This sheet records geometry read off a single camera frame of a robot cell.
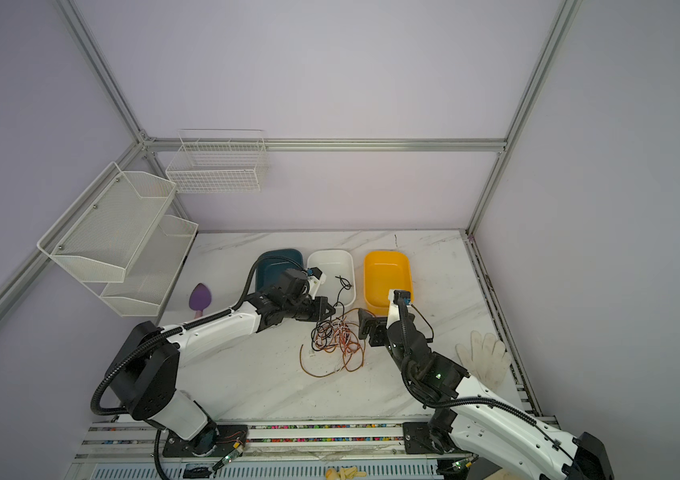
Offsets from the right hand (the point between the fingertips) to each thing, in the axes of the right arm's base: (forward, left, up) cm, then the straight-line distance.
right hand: (372, 310), depth 75 cm
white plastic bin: (+26, +10, -16) cm, 32 cm away
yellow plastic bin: (+28, -6, -19) cm, 34 cm away
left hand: (+4, +11, -8) cm, 13 cm away
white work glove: (-4, -35, -22) cm, 42 cm away
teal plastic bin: (+28, +37, -20) cm, 51 cm away
